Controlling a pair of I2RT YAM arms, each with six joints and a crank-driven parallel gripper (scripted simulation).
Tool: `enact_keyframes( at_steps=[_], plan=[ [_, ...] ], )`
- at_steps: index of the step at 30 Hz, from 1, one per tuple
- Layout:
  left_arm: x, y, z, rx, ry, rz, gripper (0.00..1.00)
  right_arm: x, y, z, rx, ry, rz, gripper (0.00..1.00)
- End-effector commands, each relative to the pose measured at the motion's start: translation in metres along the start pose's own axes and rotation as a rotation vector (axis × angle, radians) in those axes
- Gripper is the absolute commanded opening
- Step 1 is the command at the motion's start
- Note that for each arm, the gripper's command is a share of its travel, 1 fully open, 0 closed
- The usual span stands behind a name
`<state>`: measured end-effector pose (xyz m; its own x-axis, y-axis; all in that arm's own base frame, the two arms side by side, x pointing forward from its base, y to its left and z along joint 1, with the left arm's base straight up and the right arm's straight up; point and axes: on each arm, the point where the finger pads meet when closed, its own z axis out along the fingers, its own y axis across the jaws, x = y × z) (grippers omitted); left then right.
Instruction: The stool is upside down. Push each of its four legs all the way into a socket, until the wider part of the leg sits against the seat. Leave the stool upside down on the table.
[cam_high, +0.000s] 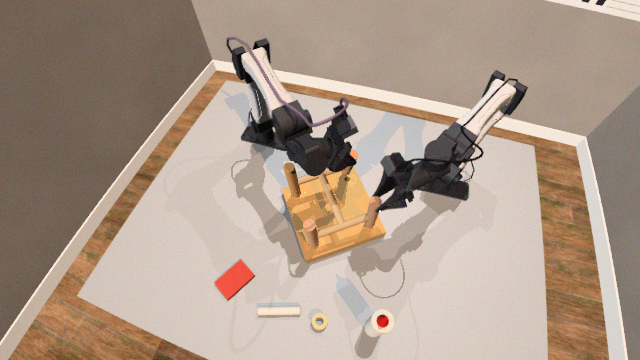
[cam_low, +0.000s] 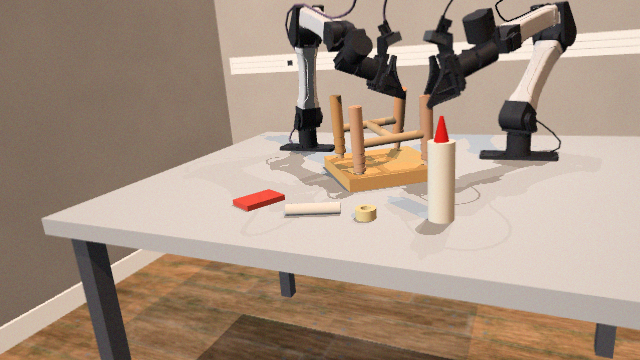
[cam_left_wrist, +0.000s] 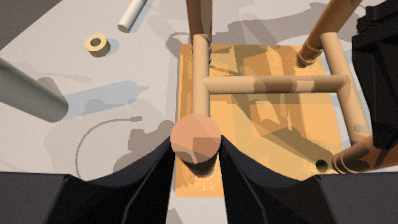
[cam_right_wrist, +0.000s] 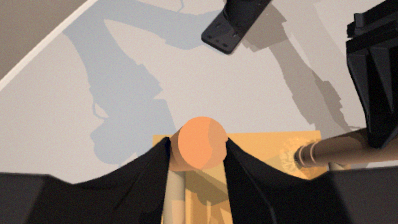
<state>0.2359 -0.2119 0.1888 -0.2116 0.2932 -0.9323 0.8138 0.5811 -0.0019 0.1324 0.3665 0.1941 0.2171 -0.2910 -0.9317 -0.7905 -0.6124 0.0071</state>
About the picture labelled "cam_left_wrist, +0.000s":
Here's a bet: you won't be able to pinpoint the cream bottle with red cone cap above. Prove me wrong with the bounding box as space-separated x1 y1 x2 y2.
0 57 69 123

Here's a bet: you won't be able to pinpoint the white cylinder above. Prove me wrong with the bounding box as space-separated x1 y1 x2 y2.
117 0 147 33

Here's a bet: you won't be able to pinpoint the tan wooden stool legs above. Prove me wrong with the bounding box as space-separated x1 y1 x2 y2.
170 0 398 179

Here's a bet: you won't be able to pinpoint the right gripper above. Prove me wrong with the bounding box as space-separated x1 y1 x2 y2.
352 0 398 150

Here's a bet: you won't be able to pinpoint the tan roll of masking tape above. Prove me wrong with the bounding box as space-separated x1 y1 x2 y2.
85 34 111 58

